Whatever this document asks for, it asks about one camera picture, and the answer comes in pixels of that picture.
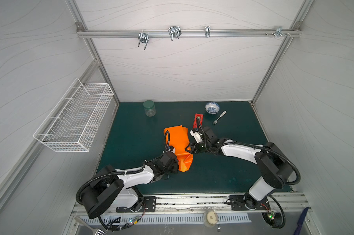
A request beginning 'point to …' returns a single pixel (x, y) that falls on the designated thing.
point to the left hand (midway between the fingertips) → (180, 162)
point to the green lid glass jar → (149, 108)
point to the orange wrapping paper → (177, 136)
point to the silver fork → (216, 121)
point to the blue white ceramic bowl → (212, 108)
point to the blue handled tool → (300, 221)
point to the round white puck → (211, 218)
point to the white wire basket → (73, 123)
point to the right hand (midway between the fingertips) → (190, 145)
